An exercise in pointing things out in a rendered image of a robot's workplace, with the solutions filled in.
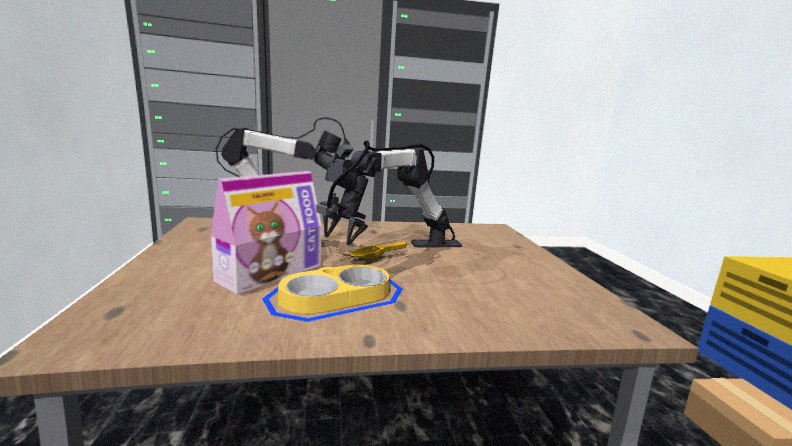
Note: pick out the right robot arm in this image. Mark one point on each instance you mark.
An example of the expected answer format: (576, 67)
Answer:
(234, 151)

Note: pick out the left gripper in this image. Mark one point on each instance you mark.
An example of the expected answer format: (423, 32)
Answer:
(348, 208)

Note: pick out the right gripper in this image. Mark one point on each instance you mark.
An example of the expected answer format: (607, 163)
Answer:
(328, 161)

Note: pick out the grey metal bowl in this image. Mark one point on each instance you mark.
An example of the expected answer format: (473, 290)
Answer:
(312, 285)
(362, 276)

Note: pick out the pink cat food pouch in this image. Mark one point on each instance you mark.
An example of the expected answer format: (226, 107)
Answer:
(264, 229)

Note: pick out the blue tape line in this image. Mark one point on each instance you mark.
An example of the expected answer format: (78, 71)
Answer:
(273, 311)

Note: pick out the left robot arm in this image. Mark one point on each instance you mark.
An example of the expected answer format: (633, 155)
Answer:
(413, 176)

